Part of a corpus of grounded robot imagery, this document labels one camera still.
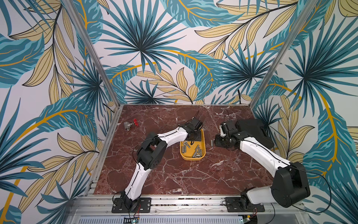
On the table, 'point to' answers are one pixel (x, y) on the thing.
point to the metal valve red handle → (127, 124)
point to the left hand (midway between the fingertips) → (197, 138)
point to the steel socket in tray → (185, 143)
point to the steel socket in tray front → (198, 152)
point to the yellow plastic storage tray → (189, 155)
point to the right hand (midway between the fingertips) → (217, 141)
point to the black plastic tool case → (255, 128)
